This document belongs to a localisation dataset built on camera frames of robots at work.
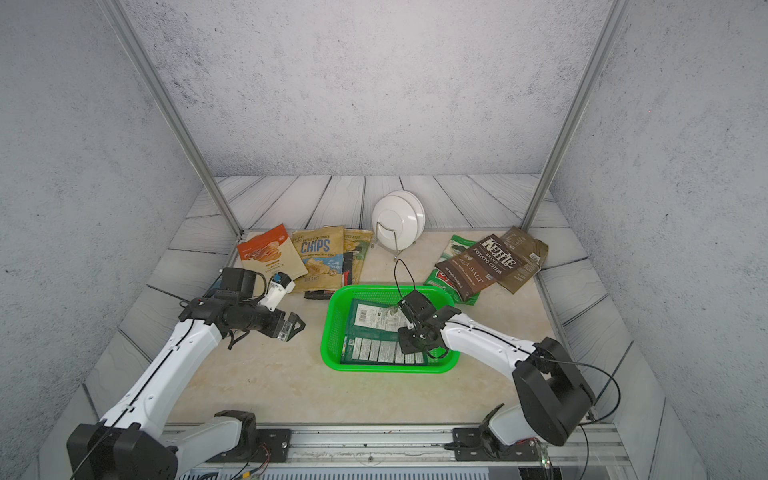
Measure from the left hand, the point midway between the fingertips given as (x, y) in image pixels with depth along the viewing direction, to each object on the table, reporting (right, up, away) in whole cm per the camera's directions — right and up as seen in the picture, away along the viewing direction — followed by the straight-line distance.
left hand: (293, 318), depth 79 cm
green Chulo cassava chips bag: (+50, +20, +36) cm, 65 cm away
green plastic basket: (+9, -1, +9) cm, 13 cm away
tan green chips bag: (+12, +20, +35) cm, 42 cm away
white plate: (+28, +29, +24) cm, 47 cm away
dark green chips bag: (+20, -7, +9) cm, 23 cm away
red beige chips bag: (-19, +17, +35) cm, 43 cm away
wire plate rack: (+24, +22, +29) cm, 44 cm away
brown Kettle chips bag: (+57, +13, +28) cm, 65 cm away
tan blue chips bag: (0, +18, +32) cm, 36 cm away
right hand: (+30, -9, +5) cm, 32 cm away
